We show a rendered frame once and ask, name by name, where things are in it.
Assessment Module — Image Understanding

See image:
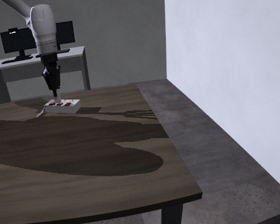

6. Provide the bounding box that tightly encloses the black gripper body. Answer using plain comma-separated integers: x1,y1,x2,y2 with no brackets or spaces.
40,53,58,74

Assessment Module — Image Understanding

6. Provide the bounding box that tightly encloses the white power strip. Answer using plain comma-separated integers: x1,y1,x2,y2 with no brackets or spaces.
36,100,81,118

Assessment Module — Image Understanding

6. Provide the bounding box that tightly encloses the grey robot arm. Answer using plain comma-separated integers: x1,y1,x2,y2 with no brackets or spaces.
2,0,58,56

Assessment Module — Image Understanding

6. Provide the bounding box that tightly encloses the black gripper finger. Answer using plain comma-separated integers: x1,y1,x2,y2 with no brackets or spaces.
54,65,60,96
42,66,61,103

